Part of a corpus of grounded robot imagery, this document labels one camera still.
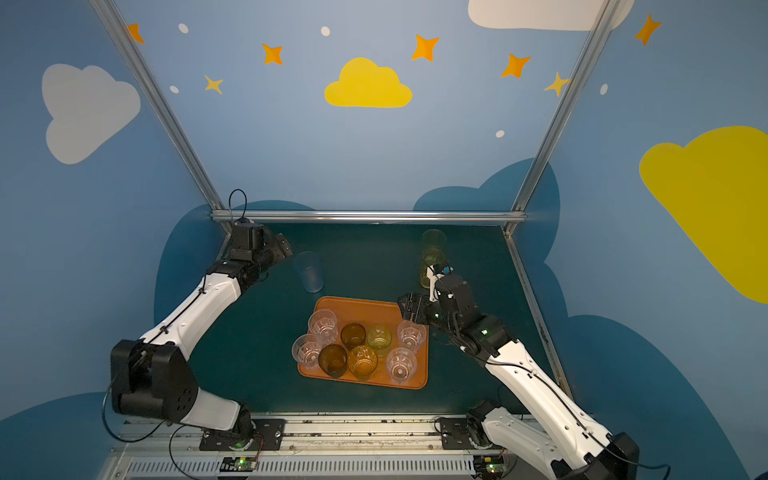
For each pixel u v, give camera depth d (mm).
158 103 838
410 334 902
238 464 705
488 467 714
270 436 738
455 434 746
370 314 1021
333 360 828
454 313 547
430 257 1042
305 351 865
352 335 888
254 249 662
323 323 906
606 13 692
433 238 1013
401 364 856
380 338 889
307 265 1006
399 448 733
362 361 860
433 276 686
